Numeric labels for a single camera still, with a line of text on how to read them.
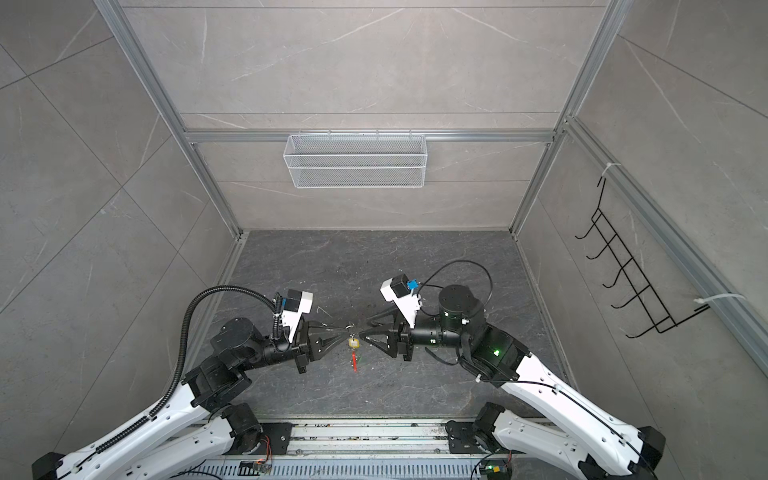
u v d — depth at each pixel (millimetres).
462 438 731
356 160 1001
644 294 637
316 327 557
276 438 732
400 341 497
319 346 553
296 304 512
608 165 700
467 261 1129
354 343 596
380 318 576
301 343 513
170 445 544
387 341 514
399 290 503
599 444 392
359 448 730
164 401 464
